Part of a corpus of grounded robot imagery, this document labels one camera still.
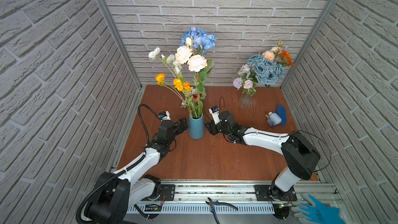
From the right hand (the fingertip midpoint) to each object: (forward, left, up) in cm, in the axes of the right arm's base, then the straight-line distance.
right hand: (211, 122), depth 88 cm
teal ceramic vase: (-5, +8, +3) cm, 10 cm away
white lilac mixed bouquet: (+17, -22, +15) cm, 32 cm away
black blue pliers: (-39, +3, -9) cm, 40 cm away
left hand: (+1, +16, +3) cm, 16 cm away
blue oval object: (+10, -49, -9) cm, 51 cm away
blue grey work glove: (-45, -44, -10) cm, 64 cm away
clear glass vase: (+21, -27, -6) cm, 35 cm away
